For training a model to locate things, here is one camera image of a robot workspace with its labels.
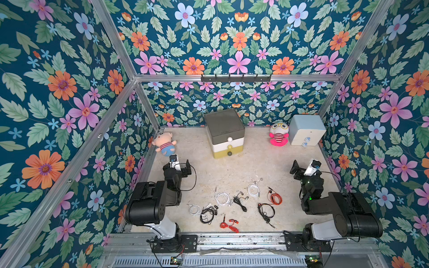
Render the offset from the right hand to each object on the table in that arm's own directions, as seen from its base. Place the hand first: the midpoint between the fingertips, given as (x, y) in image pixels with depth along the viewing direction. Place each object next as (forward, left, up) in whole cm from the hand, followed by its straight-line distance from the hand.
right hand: (305, 162), depth 87 cm
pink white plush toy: (+25, +8, -5) cm, 27 cm away
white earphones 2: (-11, +27, -12) cm, 31 cm away
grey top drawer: (+35, +45, -7) cm, 58 cm away
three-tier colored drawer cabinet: (+10, +39, -2) cm, 40 cm away
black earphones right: (-22, +21, -13) cm, 33 cm away
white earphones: (-17, +43, -11) cm, 48 cm away
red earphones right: (-15, +17, -12) cm, 25 cm away
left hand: (+1, +68, -2) cm, 68 cm away
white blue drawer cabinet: (+21, -6, +3) cm, 22 cm away
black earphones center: (-17, +36, -11) cm, 41 cm away
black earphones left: (-25, +51, -12) cm, 58 cm away
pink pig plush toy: (+17, +83, -4) cm, 85 cm away
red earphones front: (-29, +42, -12) cm, 53 cm away
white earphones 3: (-23, +58, -12) cm, 63 cm away
